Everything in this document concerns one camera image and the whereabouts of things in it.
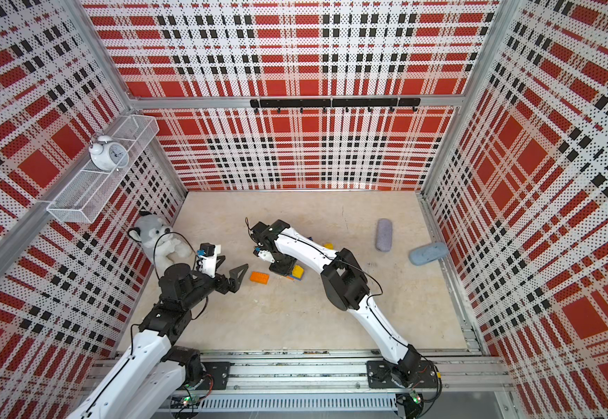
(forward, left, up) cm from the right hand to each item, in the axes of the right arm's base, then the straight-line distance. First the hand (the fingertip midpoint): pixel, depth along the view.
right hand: (295, 265), depth 93 cm
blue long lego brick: (-4, +1, 0) cm, 4 cm away
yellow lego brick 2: (-11, -12, +30) cm, 34 cm away
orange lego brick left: (-4, +13, -2) cm, 14 cm away
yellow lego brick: (-4, -1, +2) cm, 4 cm away
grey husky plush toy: (+4, +46, +15) cm, 48 cm away
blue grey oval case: (+6, -50, -2) cm, 50 cm away
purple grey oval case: (+14, -35, -1) cm, 37 cm away
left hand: (-5, +16, +13) cm, 21 cm away
